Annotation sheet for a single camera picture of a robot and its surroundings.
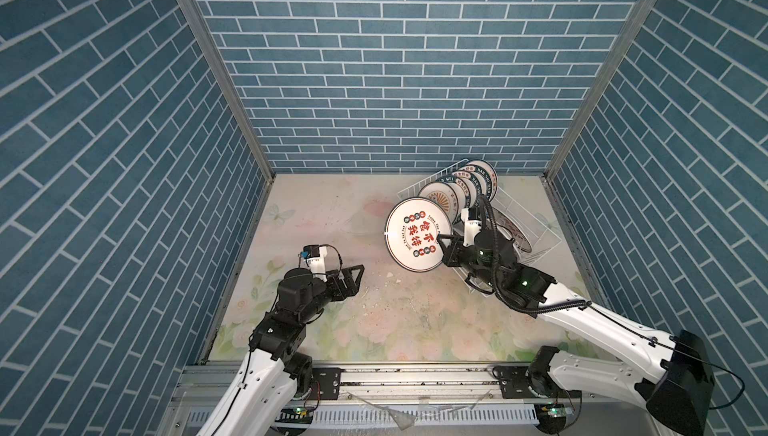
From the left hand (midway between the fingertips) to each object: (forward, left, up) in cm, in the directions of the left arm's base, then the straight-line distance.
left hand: (354, 271), depth 77 cm
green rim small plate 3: (+36, -43, -1) cm, 56 cm away
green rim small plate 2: (+32, -40, -2) cm, 51 cm away
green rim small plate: (+30, -35, -2) cm, 46 cm away
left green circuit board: (-29, +14, -19) cm, 37 cm away
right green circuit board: (-30, -50, -15) cm, 60 cm away
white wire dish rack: (+15, -58, -7) cm, 60 cm away
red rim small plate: (+36, -45, 0) cm, 58 cm away
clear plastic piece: (-31, -12, -16) cm, 37 cm away
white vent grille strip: (-30, -15, -16) cm, 37 cm away
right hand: (+5, -20, +9) cm, 23 cm away
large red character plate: (+8, -15, +5) cm, 18 cm away
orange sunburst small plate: (+30, -28, -5) cm, 41 cm away
